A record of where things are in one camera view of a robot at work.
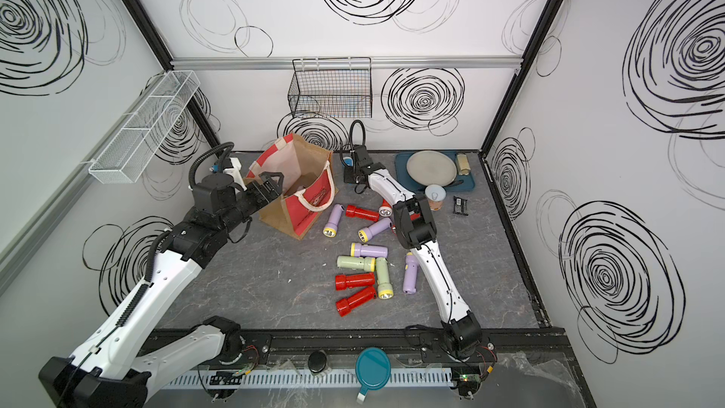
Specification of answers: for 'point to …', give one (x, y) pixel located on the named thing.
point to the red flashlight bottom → (350, 303)
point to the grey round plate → (431, 167)
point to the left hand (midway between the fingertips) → (273, 180)
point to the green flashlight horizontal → (366, 263)
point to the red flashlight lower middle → (359, 280)
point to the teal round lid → (372, 370)
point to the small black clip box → (460, 206)
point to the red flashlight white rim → (385, 209)
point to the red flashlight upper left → (351, 211)
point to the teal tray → (462, 183)
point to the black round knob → (317, 361)
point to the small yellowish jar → (463, 166)
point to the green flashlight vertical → (385, 288)
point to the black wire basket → (331, 88)
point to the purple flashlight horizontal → (358, 249)
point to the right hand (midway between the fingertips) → (349, 173)
